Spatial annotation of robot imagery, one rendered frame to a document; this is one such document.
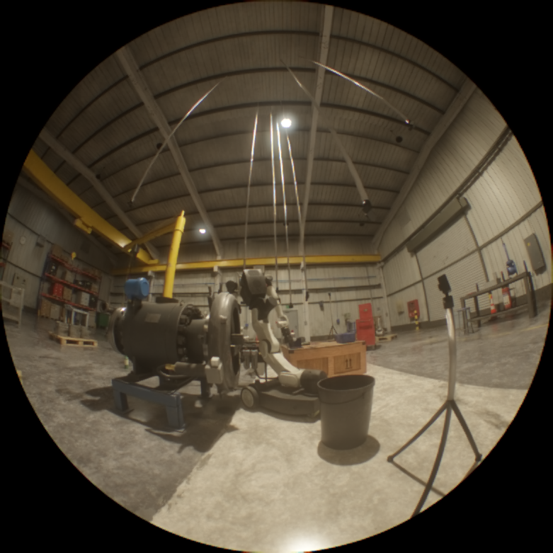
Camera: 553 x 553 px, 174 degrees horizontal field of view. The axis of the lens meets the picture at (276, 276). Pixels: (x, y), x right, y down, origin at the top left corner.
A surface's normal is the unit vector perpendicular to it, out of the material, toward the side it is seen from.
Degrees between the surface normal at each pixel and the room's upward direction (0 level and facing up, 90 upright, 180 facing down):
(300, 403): 90
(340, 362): 90
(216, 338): 84
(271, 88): 173
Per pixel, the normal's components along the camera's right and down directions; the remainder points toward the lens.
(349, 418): -0.23, -0.24
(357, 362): 0.08, -0.31
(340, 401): -0.52, -0.19
